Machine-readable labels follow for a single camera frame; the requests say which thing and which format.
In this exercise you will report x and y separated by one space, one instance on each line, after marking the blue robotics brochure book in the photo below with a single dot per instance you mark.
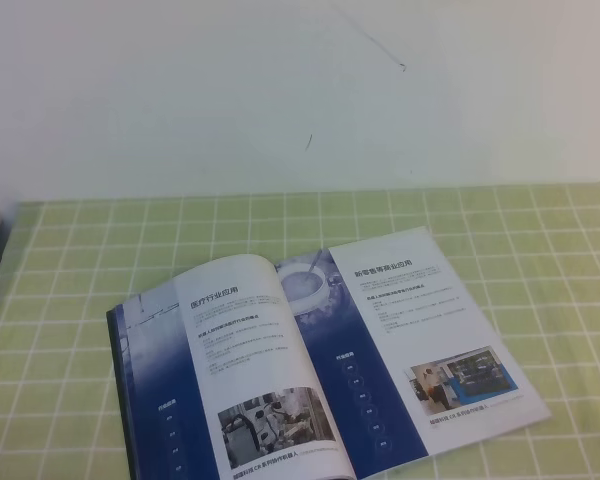
341 364

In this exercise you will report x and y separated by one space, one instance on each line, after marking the green checkered tablecloth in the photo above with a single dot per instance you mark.
529 255

